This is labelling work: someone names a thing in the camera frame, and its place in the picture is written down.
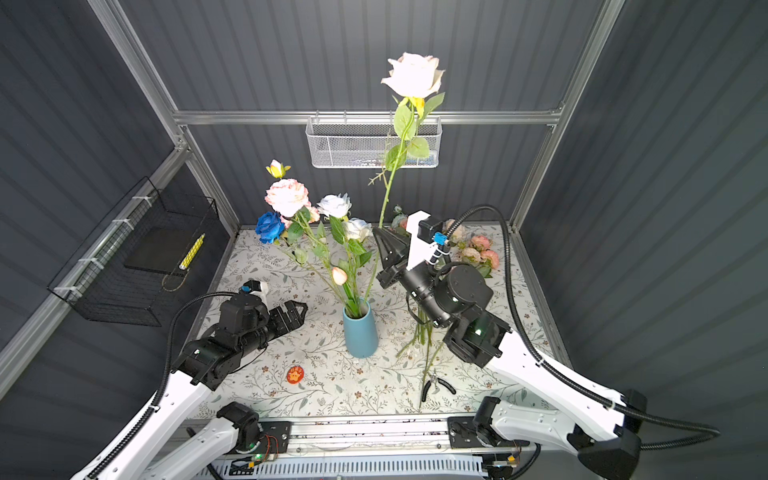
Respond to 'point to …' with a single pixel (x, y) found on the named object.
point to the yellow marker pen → (190, 255)
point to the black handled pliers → (436, 390)
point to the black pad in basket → (164, 249)
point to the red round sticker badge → (295, 374)
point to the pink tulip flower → (340, 277)
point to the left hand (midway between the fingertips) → (295, 311)
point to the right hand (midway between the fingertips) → (380, 232)
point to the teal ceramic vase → (361, 333)
